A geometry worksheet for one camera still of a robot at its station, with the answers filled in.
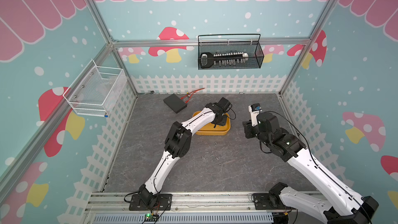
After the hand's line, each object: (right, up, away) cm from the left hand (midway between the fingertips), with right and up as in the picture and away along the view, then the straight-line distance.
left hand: (220, 122), depth 99 cm
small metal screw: (-3, -12, -5) cm, 14 cm away
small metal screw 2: (-6, -19, -10) cm, 22 cm away
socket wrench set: (-8, +37, -10) cm, 39 cm away
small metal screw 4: (-3, -20, -11) cm, 23 cm away
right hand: (+10, +3, -25) cm, 27 cm away
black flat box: (-32, +13, +15) cm, 37 cm away
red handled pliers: (-19, +21, +18) cm, 33 cm away
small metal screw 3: (-9, -17, -8) cm, 21 cm away
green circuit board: (-35, -43, -26) cm, 61 cm away
